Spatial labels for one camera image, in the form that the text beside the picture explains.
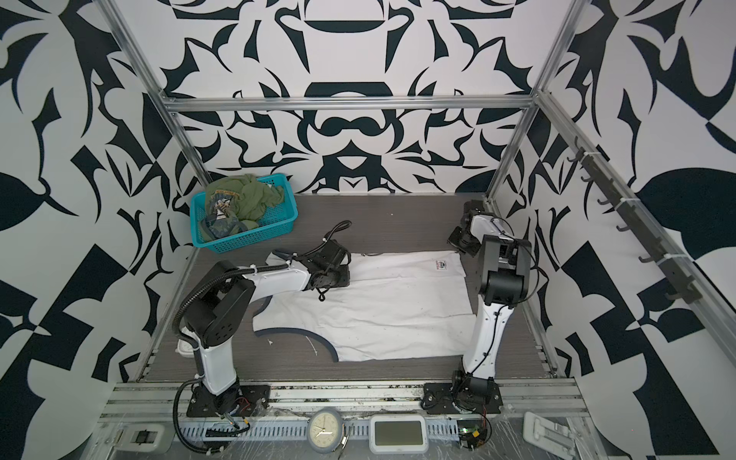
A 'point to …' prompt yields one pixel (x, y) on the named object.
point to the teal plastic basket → (274, 221)
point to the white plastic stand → (549, 435)
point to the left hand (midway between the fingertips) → (349, 272)
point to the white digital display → (398, 434)
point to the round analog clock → (324, 429)
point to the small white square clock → (185, 349)
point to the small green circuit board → (471, 433)
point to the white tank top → (394, 306)
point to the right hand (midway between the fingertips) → (461, 243)
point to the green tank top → (233, 201)
